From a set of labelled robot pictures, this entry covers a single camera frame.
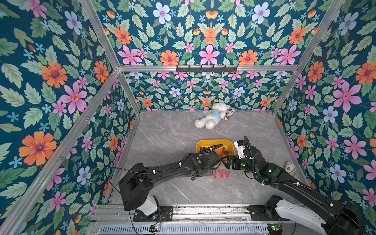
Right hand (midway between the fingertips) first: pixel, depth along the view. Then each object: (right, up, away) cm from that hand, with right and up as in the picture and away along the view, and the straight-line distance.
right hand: (227, 158), depth 78 cm
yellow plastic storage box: (+4, +2, +20) cm, 20 cm away
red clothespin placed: (-6, -12, +8) cm, 16 cm away
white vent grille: (-6, -33, -7) cm, 34 cm away
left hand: (-9, -8, +3) cm, 12 cm away
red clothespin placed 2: (-1, -11, +10) cm, 15 cm away
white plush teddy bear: (-5, +24, +29) cm, 38 cm away
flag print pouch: (+40, -8, +8) cm, 41 cm away
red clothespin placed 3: (+2, -12, +9) cm, 15 cm away
